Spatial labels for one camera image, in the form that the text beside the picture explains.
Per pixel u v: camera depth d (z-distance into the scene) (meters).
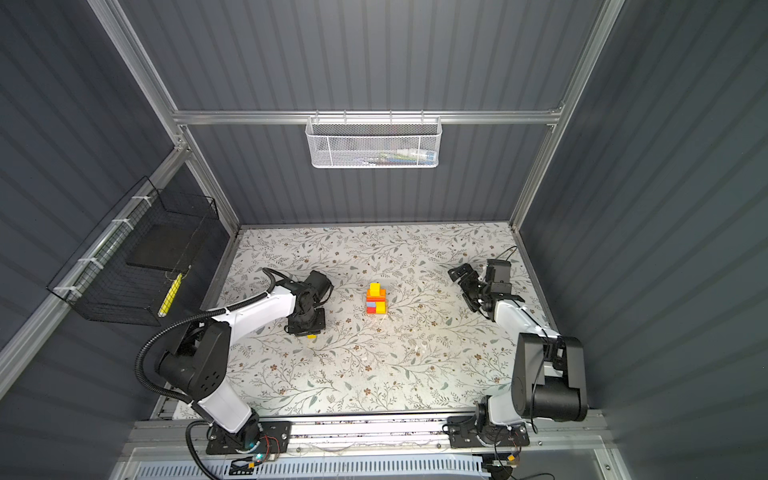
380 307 0.94
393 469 0.77
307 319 0.76
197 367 0.46
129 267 0.72
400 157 0.92
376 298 0.90
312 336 0.91
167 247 0.75
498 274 0.71
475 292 0.83
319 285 0.75
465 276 0.83
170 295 0.68
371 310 0.94
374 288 0.89
